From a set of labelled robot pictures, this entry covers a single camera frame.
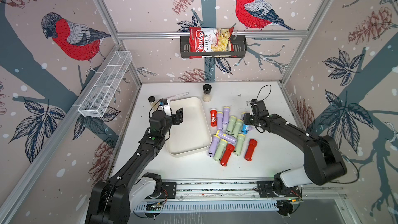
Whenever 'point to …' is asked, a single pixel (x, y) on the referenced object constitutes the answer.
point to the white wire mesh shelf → (97, 102)
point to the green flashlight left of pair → (231, 124)
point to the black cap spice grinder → (207, 92)
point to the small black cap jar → (151, 98)
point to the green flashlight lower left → (220, 150)
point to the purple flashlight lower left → (213, 145)
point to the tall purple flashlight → (226, 118)
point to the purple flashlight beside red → (219, 115)
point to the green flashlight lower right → (240, 140)
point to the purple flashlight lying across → (226, 137)
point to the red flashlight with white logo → (213, 117)
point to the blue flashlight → (244, 129)
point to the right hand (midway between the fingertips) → (246, 116)
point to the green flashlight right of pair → (237, 127)
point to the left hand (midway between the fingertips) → (180, 105)
